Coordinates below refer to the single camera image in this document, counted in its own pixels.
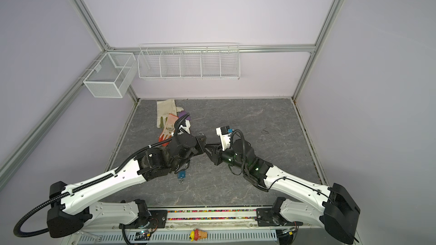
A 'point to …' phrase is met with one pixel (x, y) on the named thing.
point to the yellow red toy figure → (197, 234)
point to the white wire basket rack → (189, 60)
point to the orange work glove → (169, 129)
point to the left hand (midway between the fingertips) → (205, 141)
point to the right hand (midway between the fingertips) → (204, 148)
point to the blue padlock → (181, 175)
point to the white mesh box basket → (110, 74)
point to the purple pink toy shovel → (182, 113)
